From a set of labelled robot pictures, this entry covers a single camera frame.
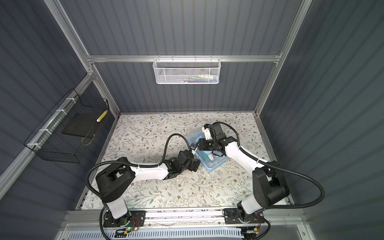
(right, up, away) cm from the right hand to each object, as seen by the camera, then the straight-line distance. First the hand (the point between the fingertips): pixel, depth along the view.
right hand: (200, 146), depth 87 cm
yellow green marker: (-54, +17, -6) cm, 57 cm away
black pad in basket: (-60, +12, -13) cm, 62 cm away
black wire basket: (-67, +5, -23) cm, 71 cm away
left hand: (-3, -7, +3) cm, 8 cm away
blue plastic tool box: (+5, -8, -6) cm, 11 cm away
